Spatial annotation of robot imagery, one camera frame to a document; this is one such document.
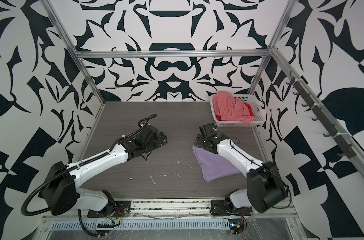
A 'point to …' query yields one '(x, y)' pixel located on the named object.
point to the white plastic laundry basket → (255, 105)
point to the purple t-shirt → (213, 165)
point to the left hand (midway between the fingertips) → (163, 137)
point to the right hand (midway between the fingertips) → (202, 142)
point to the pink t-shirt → (229, 108)
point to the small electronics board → (236, 225)
